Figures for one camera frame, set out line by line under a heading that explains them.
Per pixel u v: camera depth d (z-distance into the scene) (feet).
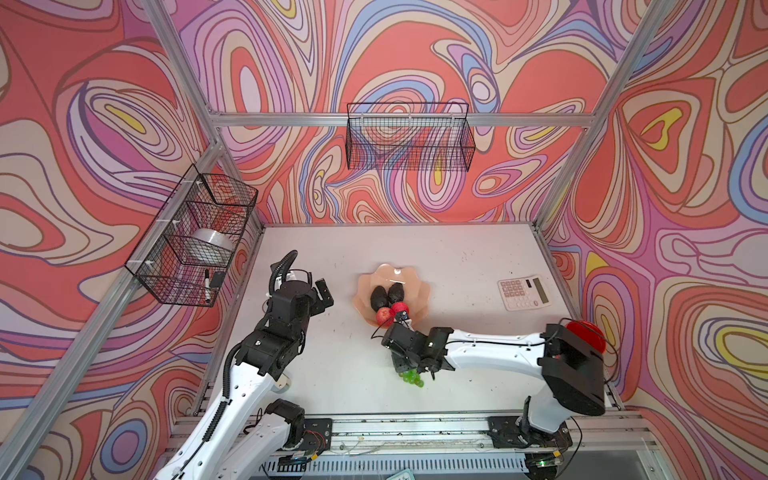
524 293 3.23
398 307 2.98
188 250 2.34
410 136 3.16
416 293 3.15
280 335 1.75
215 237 2.41
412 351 2.05
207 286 2.36
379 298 3.06
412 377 2.56
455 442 2.40
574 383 1.38
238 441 1.79
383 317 2.84
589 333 2.52
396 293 3.09
